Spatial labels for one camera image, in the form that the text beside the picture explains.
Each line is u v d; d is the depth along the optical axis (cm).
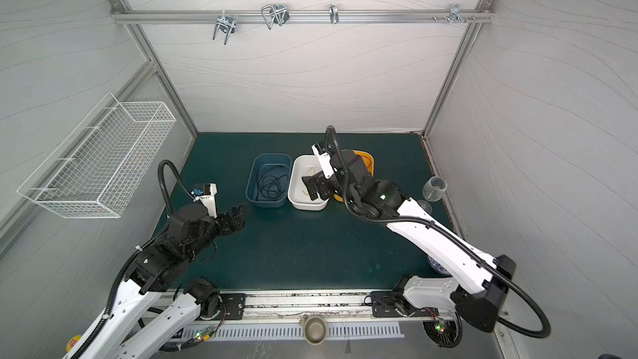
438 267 80
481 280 39
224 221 62
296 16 79
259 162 104
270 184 101
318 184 59
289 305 75
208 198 61
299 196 99
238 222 64
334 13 78
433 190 84
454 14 77
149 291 45
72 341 53
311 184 60
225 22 78
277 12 76
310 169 102
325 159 57
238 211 65
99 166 69
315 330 70
